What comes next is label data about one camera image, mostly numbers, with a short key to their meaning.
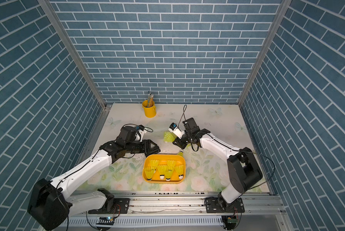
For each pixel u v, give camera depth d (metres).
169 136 0.82
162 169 0.82
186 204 0.76
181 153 0.92
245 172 0.45
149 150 0.71
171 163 0.85
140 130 0.73
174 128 0.77
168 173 0.84
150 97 1.05
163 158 0.89
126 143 0.62
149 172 0.84
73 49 0.87
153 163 0.84
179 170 0.82
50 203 0.39
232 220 0.71
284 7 0.71
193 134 0.68
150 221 0.77
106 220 0.72
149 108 1.07
